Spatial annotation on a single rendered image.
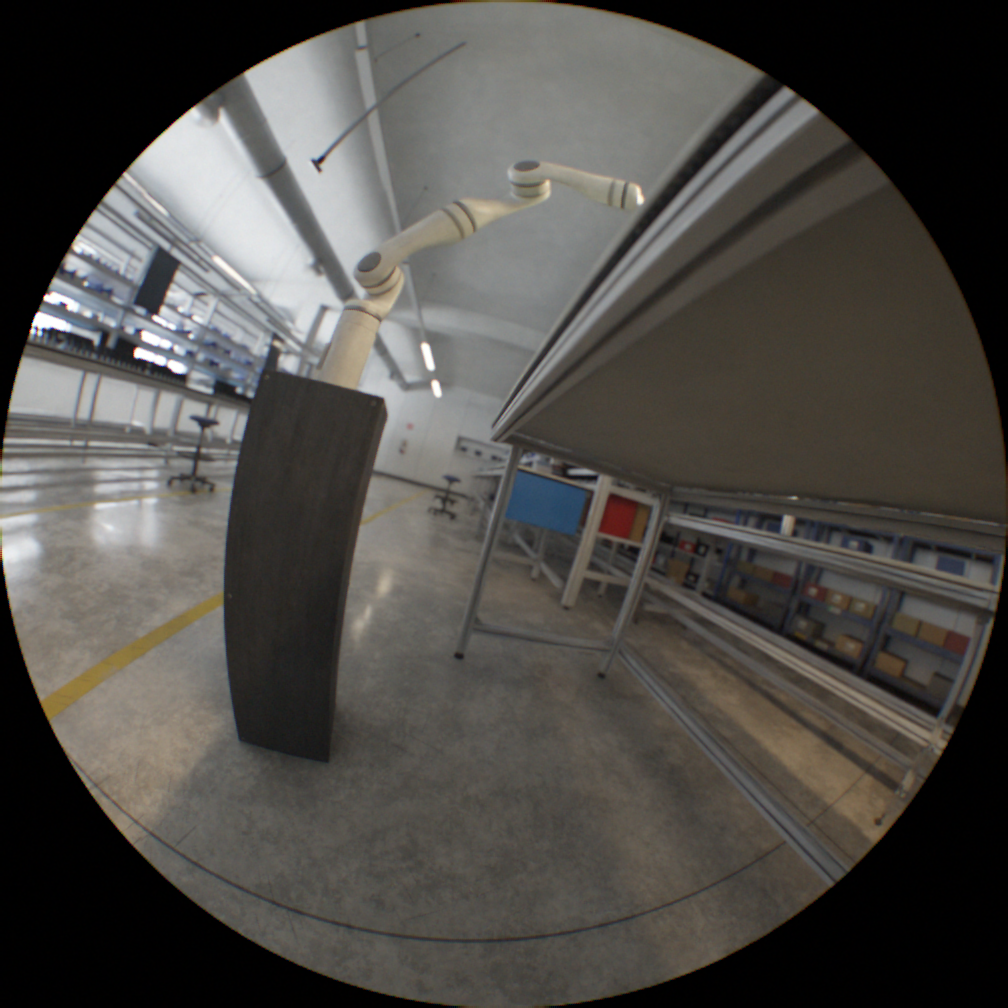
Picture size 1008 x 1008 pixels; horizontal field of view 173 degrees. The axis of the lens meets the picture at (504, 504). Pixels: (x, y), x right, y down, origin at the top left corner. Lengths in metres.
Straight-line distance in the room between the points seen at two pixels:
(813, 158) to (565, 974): 0.95
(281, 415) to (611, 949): 1.18
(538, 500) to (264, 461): 2.01
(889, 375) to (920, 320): 0.10
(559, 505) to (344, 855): 2.28
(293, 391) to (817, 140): 0.65
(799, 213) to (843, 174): 0.04
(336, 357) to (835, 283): 0.72
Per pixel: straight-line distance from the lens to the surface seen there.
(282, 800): 0.88
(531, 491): 2.37
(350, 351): 0.70
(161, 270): 3.72
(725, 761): 1.18
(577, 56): 3.17
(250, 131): 3.93
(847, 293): 0.33
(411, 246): 0.77
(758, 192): 0.19
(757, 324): 0.38
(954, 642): 3.92
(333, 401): 0.60
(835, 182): 0.19
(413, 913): 0.79
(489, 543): 1.30
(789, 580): 4.56
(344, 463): 0.59
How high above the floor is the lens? 0.76
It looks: 3 degrees down
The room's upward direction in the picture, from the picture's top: 16 degrees clockwise
